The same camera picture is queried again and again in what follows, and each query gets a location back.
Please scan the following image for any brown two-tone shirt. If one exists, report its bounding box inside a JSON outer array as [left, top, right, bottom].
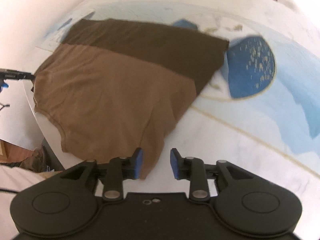
[[34, 19, 229, 178]]

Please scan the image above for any blue patterned table mat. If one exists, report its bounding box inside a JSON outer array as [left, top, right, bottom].
[[45, 2, 319, 175]]

